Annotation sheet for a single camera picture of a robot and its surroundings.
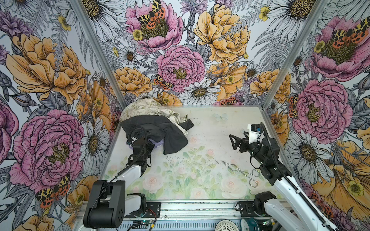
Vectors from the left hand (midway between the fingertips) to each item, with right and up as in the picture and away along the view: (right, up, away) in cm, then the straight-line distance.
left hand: (152, 143), depth 91 cm
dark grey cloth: (+3, +9, 0) cm, 10 cm away
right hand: (+48, +5, -14) cm, 50 cm away
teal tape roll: (+49, -31, -27) cm, 64 cm away
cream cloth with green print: (-4, +24, +16) cm, 30 cm away
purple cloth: (+3, -1, +4) cm, 5 cm away
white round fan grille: (+40, -35, -23) cm, 58 cm away
